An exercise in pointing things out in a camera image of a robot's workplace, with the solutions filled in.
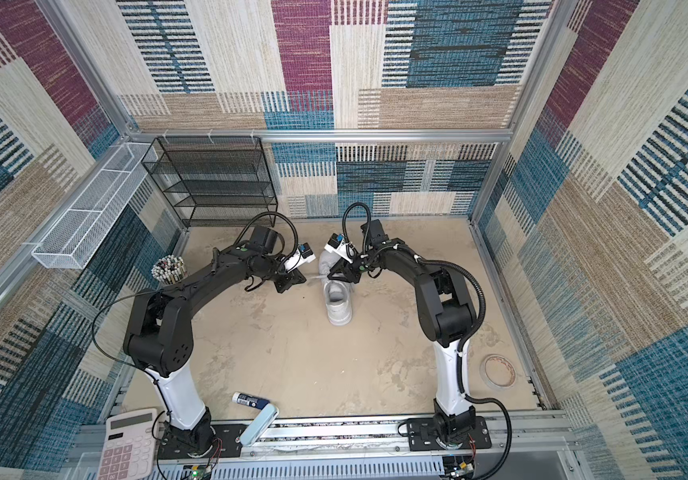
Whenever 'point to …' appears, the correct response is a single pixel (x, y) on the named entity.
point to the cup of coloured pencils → (169, 269)
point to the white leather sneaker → (338, 293)
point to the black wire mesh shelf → (215, 182)
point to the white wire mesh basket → (74, 237)
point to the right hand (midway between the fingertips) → (335, 273)
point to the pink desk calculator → (129, 446)
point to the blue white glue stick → (250, 400)
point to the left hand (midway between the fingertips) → (302, 273)
